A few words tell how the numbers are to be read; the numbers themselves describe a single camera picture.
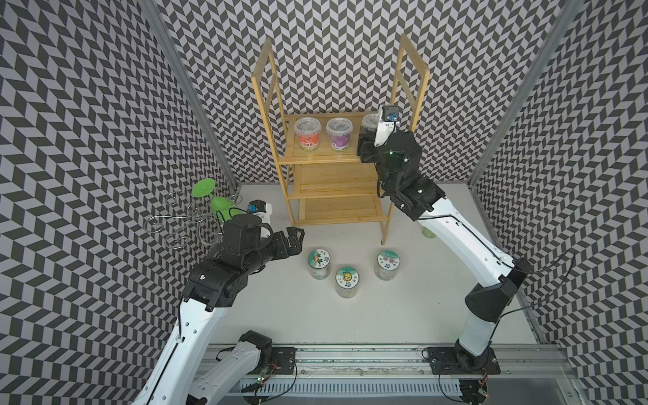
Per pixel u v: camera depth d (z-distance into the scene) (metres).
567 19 0.68
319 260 0.85
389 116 0.52
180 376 0.36
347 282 0.81
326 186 0.77
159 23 0.73
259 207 0.56
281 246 0.56
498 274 0.43
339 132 0.62
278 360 0.71
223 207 0.82
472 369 0.66
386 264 0.85
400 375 0.71
